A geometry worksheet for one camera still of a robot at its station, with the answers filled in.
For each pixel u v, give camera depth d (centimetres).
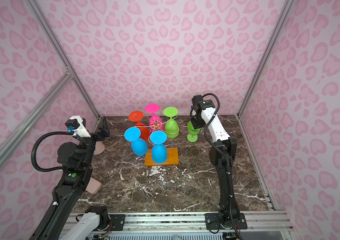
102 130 59
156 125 73
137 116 74
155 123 73
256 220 75
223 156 54
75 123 52
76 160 50
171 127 80
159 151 70
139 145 74
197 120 83
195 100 78
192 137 104
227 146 62
